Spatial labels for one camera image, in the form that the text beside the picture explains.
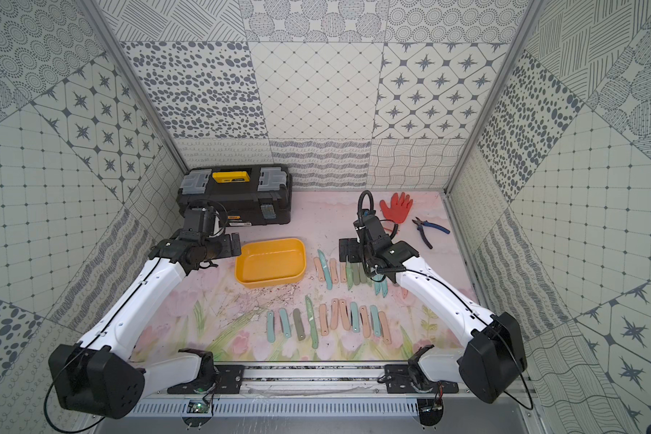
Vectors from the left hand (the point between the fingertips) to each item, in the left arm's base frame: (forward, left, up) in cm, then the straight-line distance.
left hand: (231, 242), depth 81 cm
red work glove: (+32, -58, -19) cm, 69 cm away
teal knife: (-15, -45, -21) cm, 52 cm away
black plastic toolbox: (+22, 0, -1) cm, 22 cm away
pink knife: (-14, -35, -20) cm, 43 cm away
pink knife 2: (-16, -42, -19) cm, 49 cm away
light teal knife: (-14, -38, -20) cm, 46 cm away
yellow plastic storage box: (+5, -7, -19) cm, 21 cm away
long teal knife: (+2, -28, -19) cm, 35 cm away
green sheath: (0, -39, -20) cm, 44 cm away
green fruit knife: (+1, -37, -20) cm, 42 cm away
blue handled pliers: (+25, -67, -20) cm, 74 cm away
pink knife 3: (-17, -48, -20) cm, 55 cm away
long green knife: (-21, -26, -21) cm, 39 cm away
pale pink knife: (-15, -32, -20) cm, 40 cm away
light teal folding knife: (-18, -16, -20) cm, 32 cm away
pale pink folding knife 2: (+2, -31, -19) cm, 37 cm away
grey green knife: (-17, -20, -20) cm, 33 cm away
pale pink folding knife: (+1, -26, -19) cm, 32 cm away
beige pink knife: (-18, -29, -20) cm, 40 cm away
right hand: (+1, -39, -3) cm, 39 cm away
